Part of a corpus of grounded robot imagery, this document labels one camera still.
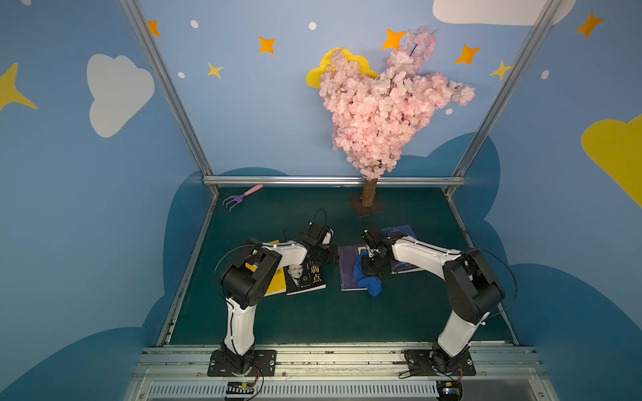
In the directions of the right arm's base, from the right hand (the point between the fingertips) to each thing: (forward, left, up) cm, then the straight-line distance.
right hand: (370, 270), depth 93 cm
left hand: (+6, +12, 0) cm, 13 cm away
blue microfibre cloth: (-7, 0, +4) cm, 8 cm away
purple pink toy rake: (+32, +62, +1) cm, 69 cm away
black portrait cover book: (-5, +26, 0) cm, 26 cm away
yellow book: (-8, +34, +1) cm, 35 cm away
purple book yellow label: (+6, +9, -1) cm, 11 cm away
